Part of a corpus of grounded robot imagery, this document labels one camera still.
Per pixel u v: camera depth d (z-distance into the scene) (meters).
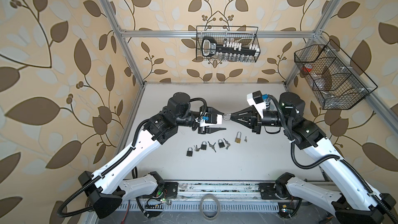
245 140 0.92
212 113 0.51
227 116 0.57
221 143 0.91
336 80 0.73
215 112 0.55
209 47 0.85
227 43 0.82
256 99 0.48
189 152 0.87
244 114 0.54
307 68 0.87
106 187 0.38
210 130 0.53
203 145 0.89
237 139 0.91
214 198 0.75
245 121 0.56
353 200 0.39
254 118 0.51
